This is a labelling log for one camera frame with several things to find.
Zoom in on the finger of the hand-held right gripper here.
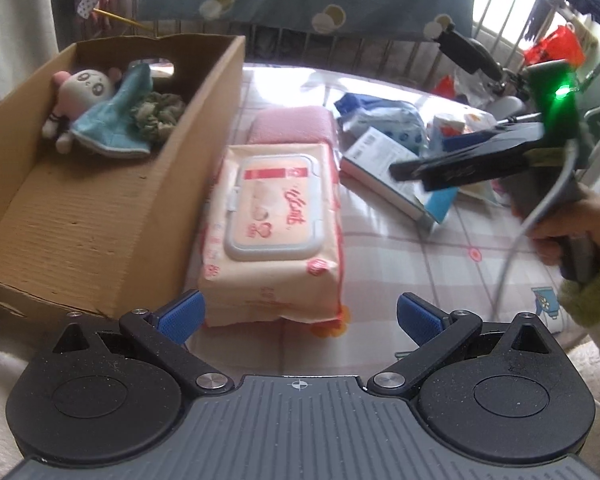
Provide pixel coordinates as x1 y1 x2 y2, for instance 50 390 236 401
390 147 531 191
442 121 548 155

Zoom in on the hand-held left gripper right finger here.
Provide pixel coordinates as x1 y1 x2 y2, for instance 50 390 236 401
367 291 548 395

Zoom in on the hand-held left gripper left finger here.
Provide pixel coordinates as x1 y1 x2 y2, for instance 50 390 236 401
52 289 233 395

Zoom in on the white box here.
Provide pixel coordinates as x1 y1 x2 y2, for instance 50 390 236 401
340 127 456 223

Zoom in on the light blue plastic packet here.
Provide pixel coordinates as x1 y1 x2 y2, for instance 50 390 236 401
342 102 426 153

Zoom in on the dark blue plastic packet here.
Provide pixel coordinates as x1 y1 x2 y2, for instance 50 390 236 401
335 92 381 116

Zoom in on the brown cardboard box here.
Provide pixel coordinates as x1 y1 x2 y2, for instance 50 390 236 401
0 34 247 321

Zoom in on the green scrunchie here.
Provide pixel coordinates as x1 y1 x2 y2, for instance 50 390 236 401
130 91 187 141

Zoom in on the light blue towel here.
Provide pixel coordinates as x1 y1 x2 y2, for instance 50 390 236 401
70 62 163 158

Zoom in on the pink round plush doll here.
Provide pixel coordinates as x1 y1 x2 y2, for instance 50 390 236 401
42 67 123 153

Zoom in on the person's right forearm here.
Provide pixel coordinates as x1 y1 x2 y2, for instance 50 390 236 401
557 187 600 328

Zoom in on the person's right hand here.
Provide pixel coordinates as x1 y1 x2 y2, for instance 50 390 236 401
527 192 600 267

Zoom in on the small white orange packet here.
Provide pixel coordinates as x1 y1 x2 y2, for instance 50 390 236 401
427 114 468 151

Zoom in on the checked printed sheet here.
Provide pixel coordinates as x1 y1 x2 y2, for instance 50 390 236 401
185 62 588 376

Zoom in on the pink wet wipes pack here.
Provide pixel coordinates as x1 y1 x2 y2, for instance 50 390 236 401
198 143 348 328

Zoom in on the pink folded towel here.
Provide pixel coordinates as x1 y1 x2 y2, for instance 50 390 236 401
247 106 337 147

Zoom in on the metal railing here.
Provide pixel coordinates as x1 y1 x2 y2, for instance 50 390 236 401
140 20 446 91

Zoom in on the yellow stick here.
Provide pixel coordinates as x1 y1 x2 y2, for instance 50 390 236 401
94 7 146 31

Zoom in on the white curtain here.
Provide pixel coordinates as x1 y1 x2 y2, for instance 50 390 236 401
0 0 56 106

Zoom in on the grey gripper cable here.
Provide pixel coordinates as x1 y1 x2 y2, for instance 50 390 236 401
492 140 578 311

